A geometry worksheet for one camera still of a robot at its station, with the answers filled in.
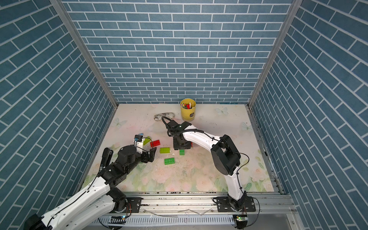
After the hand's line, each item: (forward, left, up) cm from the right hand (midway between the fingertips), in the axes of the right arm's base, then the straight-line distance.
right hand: (180, 148), depth 89 cm
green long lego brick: (-7, +7, -5) cm, 11 cm away
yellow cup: (+31, -2, +6) cm, 31 cm away
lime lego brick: (0, +10, -5) cm, 11 cm away
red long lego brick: (+4, +18, -4) cm, 19 cm away
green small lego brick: (-1, -1, -4) cm, 4 cm away
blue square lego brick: (+12, +31, -5) cm, 33 cm away
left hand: (-6, +15, +9) cm, 18 cm away
